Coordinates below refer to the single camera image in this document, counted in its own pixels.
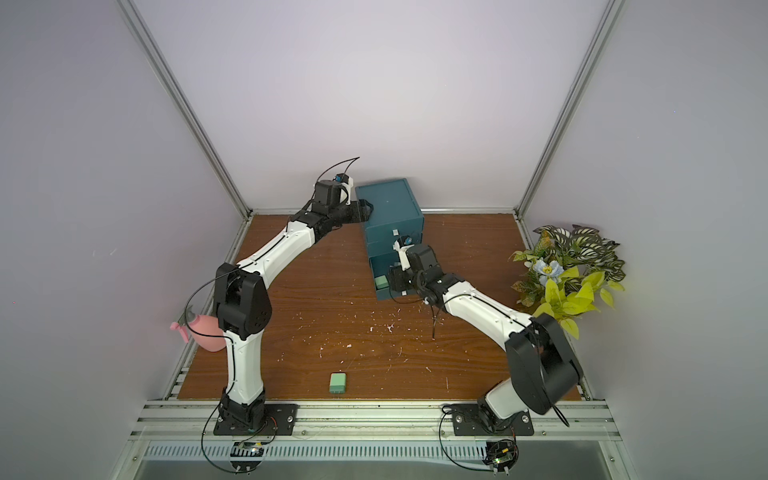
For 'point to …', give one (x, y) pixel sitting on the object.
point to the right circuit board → (501, 455)
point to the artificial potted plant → (567, 273)
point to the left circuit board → (245, 457)
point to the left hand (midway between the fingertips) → (370, 205)
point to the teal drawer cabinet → (395, 213)
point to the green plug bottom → (338, 383)
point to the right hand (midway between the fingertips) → (395, 266)
